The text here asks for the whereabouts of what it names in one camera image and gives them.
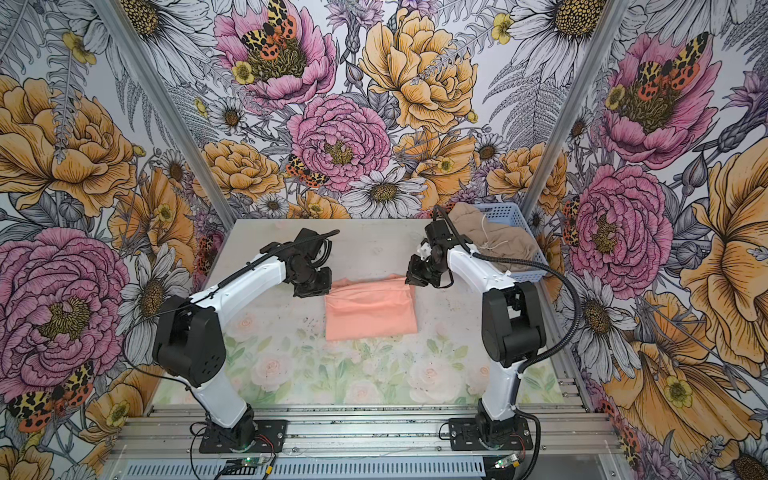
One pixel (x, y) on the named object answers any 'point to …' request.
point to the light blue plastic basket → (508, 212)
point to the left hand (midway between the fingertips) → (325, 298)
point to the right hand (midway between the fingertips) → (408, 286)
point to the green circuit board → (248, 462)
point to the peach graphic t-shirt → (370, 308)
